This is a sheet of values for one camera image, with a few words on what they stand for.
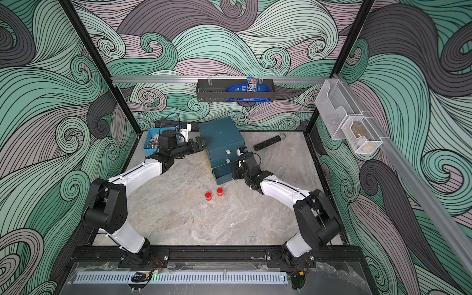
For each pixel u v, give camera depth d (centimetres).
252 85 90
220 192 90
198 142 77
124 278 70
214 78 94
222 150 84
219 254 75
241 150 79
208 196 90
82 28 76
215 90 95
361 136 64
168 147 69
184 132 79
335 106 77
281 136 114
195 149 77
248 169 67
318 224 43
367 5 70
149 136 115
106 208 46
